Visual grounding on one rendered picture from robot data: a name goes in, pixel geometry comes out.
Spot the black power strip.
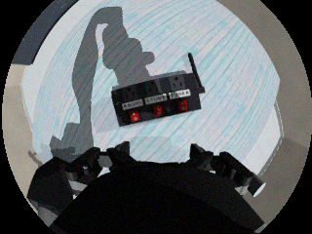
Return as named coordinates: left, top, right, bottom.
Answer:
left=111, top=53, right=205, bottom=127

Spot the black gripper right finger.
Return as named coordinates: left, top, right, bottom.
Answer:
left=177, top=143, right=254, bottom=197

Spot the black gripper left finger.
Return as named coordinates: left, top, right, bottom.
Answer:
left=64, top=141, right=147, bottom=196

